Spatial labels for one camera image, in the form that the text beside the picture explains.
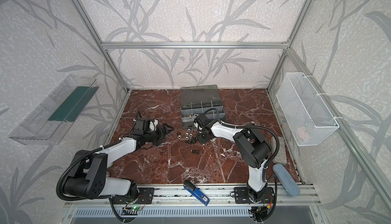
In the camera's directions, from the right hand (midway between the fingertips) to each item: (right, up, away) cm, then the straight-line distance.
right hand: (201, 133), depth 95 cm
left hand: (-17, +5, -6) cm, 19 cm away
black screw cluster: (-6, -4, -4) cm, 8 cm away
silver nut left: (-14, -2, -1) cm, 14 cm away
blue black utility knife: (-2, -23, -23) cm, 33 cm away
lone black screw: (-4, -9, -8) cm, 12 cm away
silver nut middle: (-9, -2, -1) cm, 10 cm away
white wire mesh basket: (+44, +13, -34) cm, 57 cm away
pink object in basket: (+50, +5, -22) cm, 55 cm away
